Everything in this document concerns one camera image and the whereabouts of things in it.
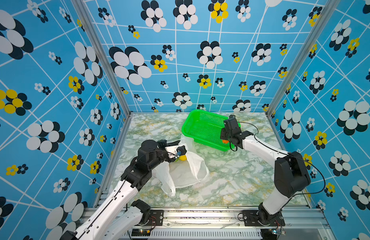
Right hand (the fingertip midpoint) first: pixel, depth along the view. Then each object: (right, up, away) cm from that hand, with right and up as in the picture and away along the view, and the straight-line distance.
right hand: (225, 132), depth 93 cm
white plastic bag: (-21, -17, -25) cm, 36 cm away
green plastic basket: (-11, +2, +16) cm, 20 cm away
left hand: (-29, -2, -23) cm, 37 cm away
